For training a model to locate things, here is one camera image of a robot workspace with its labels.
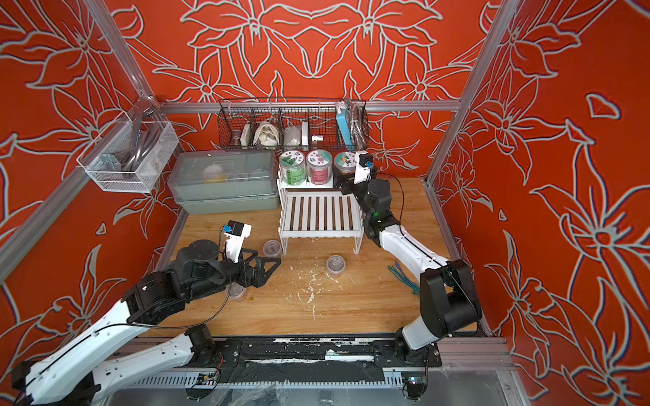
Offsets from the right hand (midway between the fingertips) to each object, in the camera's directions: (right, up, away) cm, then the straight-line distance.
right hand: (340, 161), depth 77 cm
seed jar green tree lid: (-15, -2, -1) cm, 15 cm away
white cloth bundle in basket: (-26, +12, +14) cm, 32 cm away
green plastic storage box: (-46, -5, +20) cm, 50 cm away
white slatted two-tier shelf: (-8, -16, +16) cm, 24 cm away
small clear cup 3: (-33, -42, +2) cm, 54 cm away
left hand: (-19, -26, -13) cm, 35 cm away
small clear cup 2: (-1, -35, +9) cm, 36 cm away
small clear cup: (-24, -30, +13) cm, 41 cm away
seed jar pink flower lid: (-7, -2, -1) cm, 7 cm away
